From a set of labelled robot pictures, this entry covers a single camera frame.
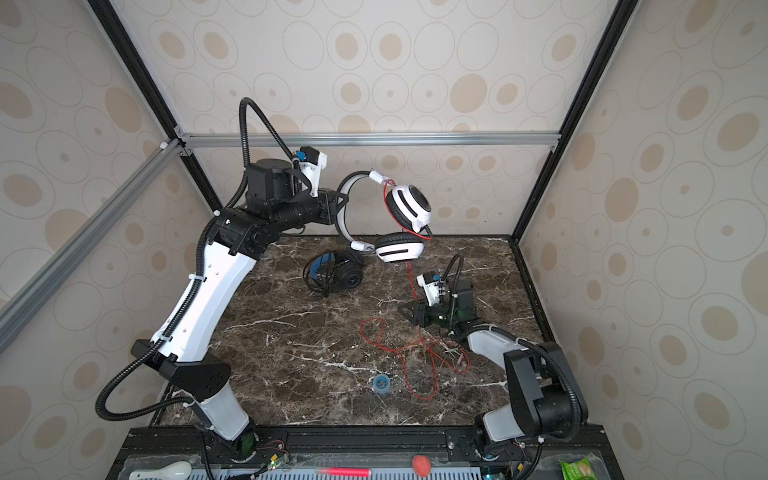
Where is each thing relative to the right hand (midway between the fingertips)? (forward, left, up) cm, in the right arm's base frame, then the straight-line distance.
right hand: (406, 307), depth 87 cm
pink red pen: (-39, +16, -11) cm, 43 cm away
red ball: (-38, -2, -8) cm, 39 cm away
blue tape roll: (-18, +7, -11) cm, 23 cm away
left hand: (+6, +12, +37) cm, 39 cm away
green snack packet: (-39, -39, -10) cm, 56 cm away
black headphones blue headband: (+22, +25, -10) cm, 35 cm away
